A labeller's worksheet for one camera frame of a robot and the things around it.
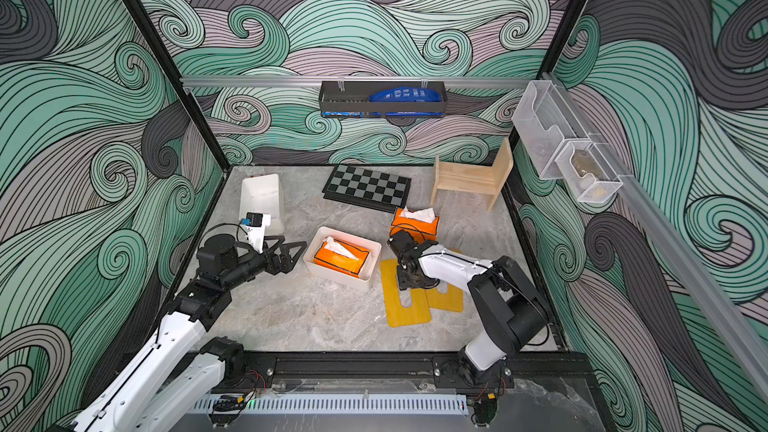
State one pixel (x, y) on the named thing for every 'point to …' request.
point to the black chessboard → (366, 188)
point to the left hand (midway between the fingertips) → (293, 238)
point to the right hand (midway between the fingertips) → (416, 281)
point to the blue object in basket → (406, 94)
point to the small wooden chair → (473, 178)
